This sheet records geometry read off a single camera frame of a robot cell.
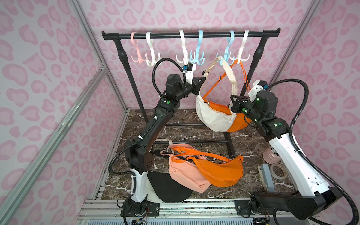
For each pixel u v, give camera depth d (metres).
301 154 0.41
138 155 0.48
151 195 0.76
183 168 0.81
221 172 0.77
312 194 0.37
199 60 0.62
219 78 0.68
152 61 0.59
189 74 0.62
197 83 0.63
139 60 0.57
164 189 0.75
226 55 0.58
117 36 0.51
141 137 0.50
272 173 0.82
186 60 0.59
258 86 0.57
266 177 0.79
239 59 0.60
